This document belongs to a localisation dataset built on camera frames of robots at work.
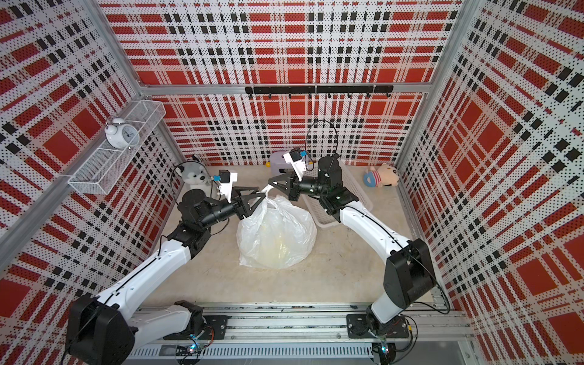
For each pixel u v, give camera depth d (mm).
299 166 630
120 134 701
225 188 626
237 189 691
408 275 430
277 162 1117
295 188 628
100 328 384
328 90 887
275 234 816
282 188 684
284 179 670
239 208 629
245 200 629
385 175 1088
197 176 958
